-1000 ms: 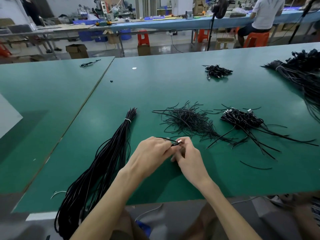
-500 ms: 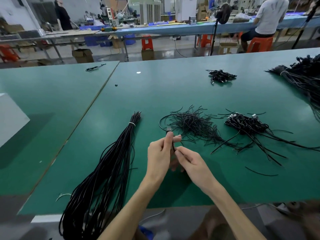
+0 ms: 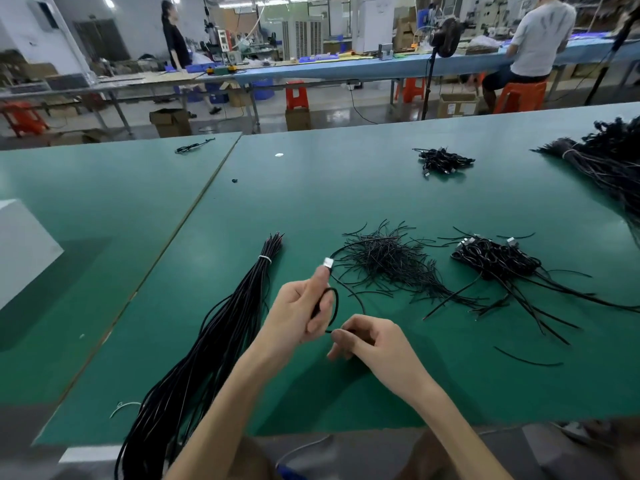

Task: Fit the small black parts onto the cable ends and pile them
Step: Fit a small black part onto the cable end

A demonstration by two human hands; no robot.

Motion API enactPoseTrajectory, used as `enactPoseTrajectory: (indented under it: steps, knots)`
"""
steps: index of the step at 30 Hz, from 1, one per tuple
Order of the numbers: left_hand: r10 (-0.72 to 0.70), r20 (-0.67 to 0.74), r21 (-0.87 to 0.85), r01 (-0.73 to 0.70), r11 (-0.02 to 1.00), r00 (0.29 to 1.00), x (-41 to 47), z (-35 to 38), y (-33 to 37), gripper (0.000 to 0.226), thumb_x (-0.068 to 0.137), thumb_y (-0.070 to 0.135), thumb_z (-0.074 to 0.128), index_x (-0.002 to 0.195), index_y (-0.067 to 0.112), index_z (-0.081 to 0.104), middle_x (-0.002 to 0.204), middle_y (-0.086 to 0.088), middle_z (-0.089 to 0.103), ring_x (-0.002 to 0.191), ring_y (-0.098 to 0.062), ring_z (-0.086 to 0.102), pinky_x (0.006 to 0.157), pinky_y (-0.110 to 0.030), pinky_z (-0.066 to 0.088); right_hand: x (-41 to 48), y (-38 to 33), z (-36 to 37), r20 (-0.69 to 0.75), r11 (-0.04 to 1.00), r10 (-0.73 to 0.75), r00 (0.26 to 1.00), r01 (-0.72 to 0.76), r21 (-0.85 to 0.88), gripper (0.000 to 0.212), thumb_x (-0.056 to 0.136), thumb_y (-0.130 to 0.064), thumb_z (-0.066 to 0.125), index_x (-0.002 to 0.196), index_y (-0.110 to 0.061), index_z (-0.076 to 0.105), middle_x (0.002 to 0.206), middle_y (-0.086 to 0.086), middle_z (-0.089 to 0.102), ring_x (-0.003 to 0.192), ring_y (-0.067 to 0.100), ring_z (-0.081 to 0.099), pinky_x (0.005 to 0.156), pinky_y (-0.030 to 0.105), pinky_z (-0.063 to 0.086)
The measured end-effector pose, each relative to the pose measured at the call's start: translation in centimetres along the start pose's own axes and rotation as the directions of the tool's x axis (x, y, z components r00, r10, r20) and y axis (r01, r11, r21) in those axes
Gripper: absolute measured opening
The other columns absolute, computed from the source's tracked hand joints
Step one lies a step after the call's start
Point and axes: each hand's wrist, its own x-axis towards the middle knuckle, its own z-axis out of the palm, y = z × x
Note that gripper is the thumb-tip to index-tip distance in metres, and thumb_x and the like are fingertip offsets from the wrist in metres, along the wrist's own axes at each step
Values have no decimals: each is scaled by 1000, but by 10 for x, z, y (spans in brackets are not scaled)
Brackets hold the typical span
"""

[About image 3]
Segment person's left forearm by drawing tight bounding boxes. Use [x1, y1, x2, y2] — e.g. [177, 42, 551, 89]
[165, 353, 286, 480]

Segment small cable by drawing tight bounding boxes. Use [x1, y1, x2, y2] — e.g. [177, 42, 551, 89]
[175, 137, 216, 156]

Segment large heap of black cables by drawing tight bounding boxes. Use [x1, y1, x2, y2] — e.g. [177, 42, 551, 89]
[535, 117, 640, 226]

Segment large white box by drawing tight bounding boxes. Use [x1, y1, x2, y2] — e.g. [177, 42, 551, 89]
[0, 199, 64, 311]

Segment open cardboard box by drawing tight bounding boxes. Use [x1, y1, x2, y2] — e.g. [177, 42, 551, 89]
[150, 107, 193, 138]

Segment red plastic stool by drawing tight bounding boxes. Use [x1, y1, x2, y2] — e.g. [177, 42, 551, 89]
[285, 81, 311, 111]

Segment loose black wire tie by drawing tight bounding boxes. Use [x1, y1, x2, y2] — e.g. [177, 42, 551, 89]
[493, 345, 564, 368]

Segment white wire loop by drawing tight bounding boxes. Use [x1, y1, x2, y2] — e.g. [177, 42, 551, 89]
[110, 399, 143, 419]

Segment black tripod stand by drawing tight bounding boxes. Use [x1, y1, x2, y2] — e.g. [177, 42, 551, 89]
[585, 15, 640, 106]

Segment long black cable bundle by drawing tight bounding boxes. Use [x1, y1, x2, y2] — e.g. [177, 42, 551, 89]
[115, 233, 285, 480]

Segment person's right forearm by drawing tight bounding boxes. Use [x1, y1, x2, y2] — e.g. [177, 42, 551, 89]
[405, 379, 513, 480]

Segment black fan on stand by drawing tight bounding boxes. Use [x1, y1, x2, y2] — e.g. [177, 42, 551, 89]
[420, 17, 465, 121]

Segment long blue workbench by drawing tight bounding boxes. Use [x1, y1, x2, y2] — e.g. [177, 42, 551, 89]
[190, 39, 640, 88]

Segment person's right leg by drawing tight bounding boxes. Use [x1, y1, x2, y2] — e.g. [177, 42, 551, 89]
[615, 419, 640, 480]

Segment person's right hand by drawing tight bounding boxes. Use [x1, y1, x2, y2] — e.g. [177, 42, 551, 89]
[326, 315, 436, 406]

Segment orange plastic stool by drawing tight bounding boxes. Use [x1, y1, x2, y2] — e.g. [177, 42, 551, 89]
[493, 81, 548, 115]
[0, 101, 49, 138]
[400, 77, 426, 104]

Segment small cardboard box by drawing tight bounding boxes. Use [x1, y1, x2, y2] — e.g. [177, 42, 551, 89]
[286, 107, 313, 132]

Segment pile of black wire ties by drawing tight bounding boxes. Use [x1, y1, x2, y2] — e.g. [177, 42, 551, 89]
[330, 219, 451, 301]

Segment small pile of knotted cables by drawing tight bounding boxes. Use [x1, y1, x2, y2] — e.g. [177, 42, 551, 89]
[414, 147, 476, 178]

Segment person's left hand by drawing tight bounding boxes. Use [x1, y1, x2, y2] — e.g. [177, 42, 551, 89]
[248, 265, 336, 381]

